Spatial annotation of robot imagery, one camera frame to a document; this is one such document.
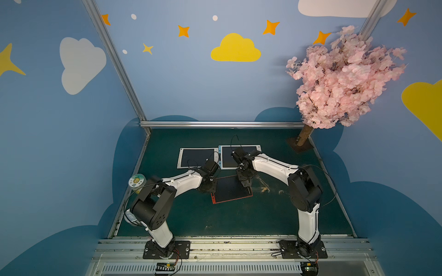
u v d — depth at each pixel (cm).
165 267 73
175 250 73
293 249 75
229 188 95
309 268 73
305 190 52
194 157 109
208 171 74
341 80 65
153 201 49
